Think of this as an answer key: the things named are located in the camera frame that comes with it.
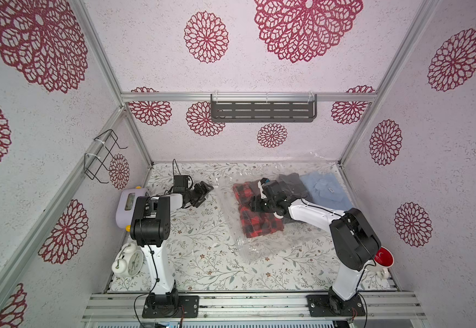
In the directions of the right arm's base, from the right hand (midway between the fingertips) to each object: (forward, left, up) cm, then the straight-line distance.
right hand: (250, 201), depth 93 cm
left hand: (+9, +20, -5) cm, 23 cm away
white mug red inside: (-23, -53, -5) cm, 58 cm away
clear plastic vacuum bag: (-14, -21, -9) cm, 26 cm away
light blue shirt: (+14, -39, -8) cm, 43 cm away
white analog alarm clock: (-29, +44, +3) cm, 53 cm away
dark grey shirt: (+18, -22, -6) cm, 30 cm away
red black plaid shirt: (-8, -2, -5) cm, 10 cm away
